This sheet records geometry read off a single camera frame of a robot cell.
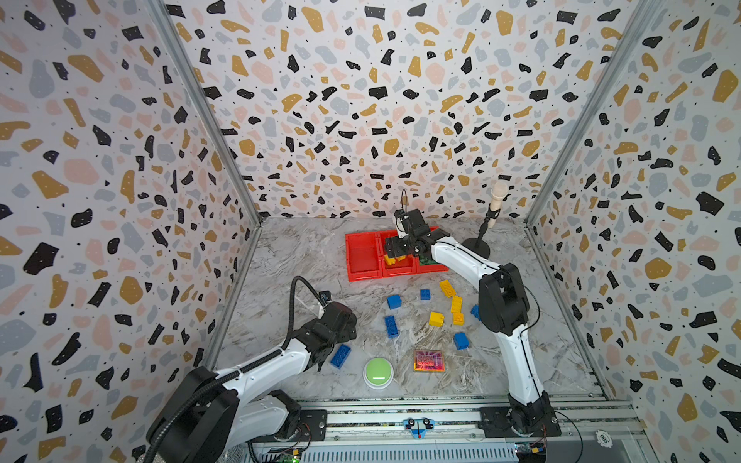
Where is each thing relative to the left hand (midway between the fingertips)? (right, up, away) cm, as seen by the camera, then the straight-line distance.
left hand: (344, 320), depth 87 cm
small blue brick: (+26, +6, +10) cm, 29 cm away
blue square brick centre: (+15, +4, +10) cm, 19 cm away
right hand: (+16, +26, +11) cm, 32 cm away
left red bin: (+4, +19, +21) cm, 28 cm away
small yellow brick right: (+36, -1, +5) cm, 36 cm away
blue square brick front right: (+36, -7, +1) cm, 37 cm away
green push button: (+11, -13, -6) cm, 18 cm away
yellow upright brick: (+36, +3, +7) cm, 37 cm away
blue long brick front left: (0, -10, -3) cm, 10 cm away
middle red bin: (+21, +15, +18) cm, 32 cm away
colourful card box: (+25, -11, -4) cm, 28 cm away
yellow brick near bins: (+15, +17, +19) cm, 29 cm away
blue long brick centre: (+15, -3, +3) cm, 15 cm away
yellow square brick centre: (+29, -1, +5) cm, 29 cm away
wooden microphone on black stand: (+48, +23, +22) cm, 58 cm away
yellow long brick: (+34, +8, +12) cm, 37 cm away
